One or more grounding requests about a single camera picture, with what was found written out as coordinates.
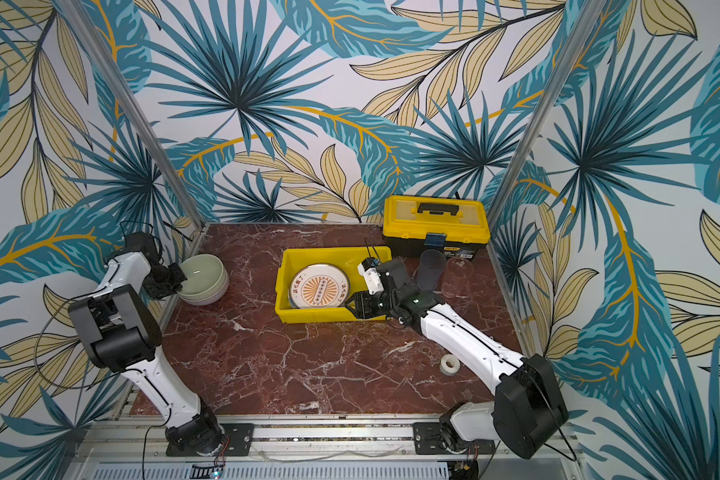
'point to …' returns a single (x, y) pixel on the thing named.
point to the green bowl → (206, 277)
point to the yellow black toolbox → (456, 226)
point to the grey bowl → (208, 297)
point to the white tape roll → (449, 364)
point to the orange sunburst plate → (318, 286)
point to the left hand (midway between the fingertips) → (182, 283)
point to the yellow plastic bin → (346, 259)
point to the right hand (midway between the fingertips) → (350, 304)
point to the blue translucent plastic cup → (431, 269)
